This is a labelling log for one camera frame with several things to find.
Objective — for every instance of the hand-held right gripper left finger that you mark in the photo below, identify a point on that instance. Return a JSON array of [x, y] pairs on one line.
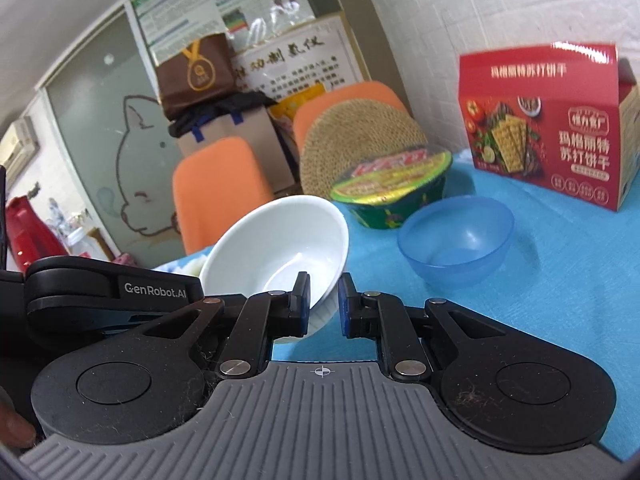
[[300, 305]]

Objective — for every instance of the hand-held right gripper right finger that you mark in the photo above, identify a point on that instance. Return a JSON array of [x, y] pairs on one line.
[[344, 305]]

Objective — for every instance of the plain white bowl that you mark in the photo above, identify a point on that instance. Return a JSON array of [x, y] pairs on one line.
[[280, 230]]

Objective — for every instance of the person's left hand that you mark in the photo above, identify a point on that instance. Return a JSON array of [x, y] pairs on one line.
[[15, 425]]

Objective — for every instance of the red thermos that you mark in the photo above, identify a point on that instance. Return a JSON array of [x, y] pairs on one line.
[[30, 235]]

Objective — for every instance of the instant noodle bowl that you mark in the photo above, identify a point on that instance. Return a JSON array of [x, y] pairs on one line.
[[390, 190]]

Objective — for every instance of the blue plastic bowl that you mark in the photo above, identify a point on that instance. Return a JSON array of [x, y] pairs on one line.
[[460, 230]]

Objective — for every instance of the orange chair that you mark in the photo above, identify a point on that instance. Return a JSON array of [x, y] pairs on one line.
[[350, 95], [220, 190]]

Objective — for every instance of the round woven mat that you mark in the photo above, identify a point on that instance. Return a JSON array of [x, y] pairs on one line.
[[360, 145]]

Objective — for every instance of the air conditioner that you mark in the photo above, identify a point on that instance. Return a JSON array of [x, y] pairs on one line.
[[17, 147]]

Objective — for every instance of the cardboard box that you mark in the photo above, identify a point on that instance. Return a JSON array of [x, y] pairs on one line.
[[255, 135]]

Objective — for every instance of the frosted glass panel cat drawing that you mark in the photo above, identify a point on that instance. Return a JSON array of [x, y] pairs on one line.
[[100, 110]]

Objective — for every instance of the yellow bag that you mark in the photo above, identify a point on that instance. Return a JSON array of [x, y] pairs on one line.
[[297, 105]]

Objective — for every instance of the black cloth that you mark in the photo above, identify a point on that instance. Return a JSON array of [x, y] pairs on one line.
[[225, 110]]

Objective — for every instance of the blue floral tablecloth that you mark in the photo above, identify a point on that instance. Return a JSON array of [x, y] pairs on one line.
[[550, 270]]

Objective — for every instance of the brown bag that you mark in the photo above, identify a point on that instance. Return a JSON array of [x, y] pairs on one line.
[[197, 75]]

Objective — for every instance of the white calligraphy sign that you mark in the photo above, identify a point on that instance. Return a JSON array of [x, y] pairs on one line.
[[300, 60]]

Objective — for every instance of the red cracker box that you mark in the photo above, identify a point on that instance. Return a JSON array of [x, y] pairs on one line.
[[540, 130]]

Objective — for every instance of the wall poster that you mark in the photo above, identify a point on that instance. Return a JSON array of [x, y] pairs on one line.
[[200, 5]]

